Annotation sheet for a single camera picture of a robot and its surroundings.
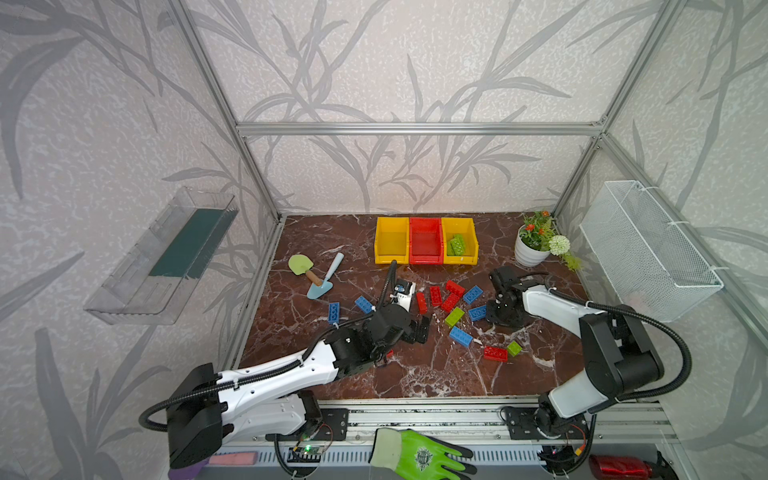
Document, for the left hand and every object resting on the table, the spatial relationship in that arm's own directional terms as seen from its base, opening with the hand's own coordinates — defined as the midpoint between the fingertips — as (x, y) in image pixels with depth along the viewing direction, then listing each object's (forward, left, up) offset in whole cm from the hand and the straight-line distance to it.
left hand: (419, 312), depth 76 cm
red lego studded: (+11, -11, -15) cm, 22 cm away
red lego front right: (-5, -23, -16) cm, 28 cm away
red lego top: (+16, -13, -15) cm, 25 cm away
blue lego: (+8, +26, -17) cm, 32 cm away
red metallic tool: (-31, -42, -14) cm, 54 cm away
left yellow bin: (+37, +8, -16) cm, 42 cm away
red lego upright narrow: (+10, -2, -15) cm, 19 cm away
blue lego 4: (+7, -20, -15) cm, 26 cm away
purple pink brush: (-32, +52, -18) cm, 64 cm away
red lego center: (+14, -7, -15) cm, 22 cm away
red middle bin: (+40, -5, -19) cm, 44 cm away
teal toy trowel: (+17, +31, -17) cm, 39 cm away
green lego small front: (-4, -28, -16) cm, 33 cm away
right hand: (+6, -24, -17) cm, 30 cm away
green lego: (+6, -12, -15) cm, 20 cm away
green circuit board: (-28, +28, -18) cm, 44 cm away
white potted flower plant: (+28, -40, -3) cm, 48 cm away
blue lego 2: (0, -13, -15) cm, 20 cm away
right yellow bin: (+34, -17, -14) cm, 40 cm away
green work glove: (-29, +1, -15) cm, 33 cm away
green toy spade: (+27, +40, -17) cm, 52 cm away
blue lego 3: (+14, -19, -15) cm, 27 cm away
